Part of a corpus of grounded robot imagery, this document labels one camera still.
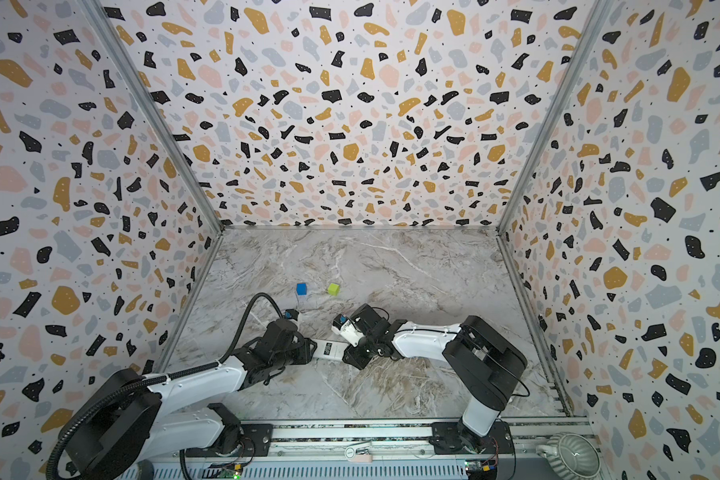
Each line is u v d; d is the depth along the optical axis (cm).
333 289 101
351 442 76
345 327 80
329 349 88
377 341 69
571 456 72
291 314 81
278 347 69
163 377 47
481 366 46
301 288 102
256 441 73
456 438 74
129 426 41
